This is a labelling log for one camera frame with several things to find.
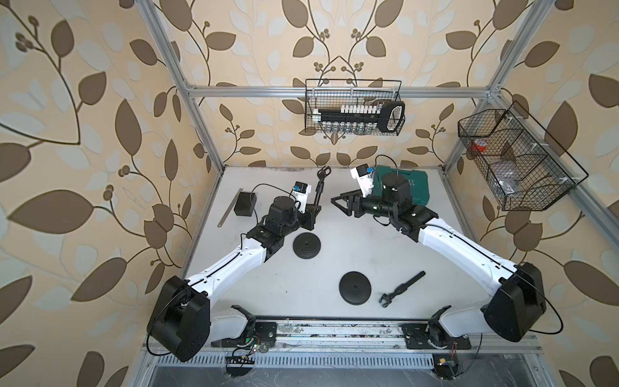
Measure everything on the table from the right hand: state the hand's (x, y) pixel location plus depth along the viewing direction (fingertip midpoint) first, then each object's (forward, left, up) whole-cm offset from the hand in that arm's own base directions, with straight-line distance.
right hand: (336, 198), depth 75 cm
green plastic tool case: (+29, -41, -24) cm, 56 cm away
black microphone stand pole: (+6, +5, -1) cm, 7 cm away
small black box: (+17, +38, -24) cm, 48 cm away
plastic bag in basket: (+3, -52, +5) cm, 53 cm away
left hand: (+2, +7, -5) cm, 9 cm away
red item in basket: (+21, -54, +2) cm, 58 cm away
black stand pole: (-24, -16, -25) cm, 38 cm away
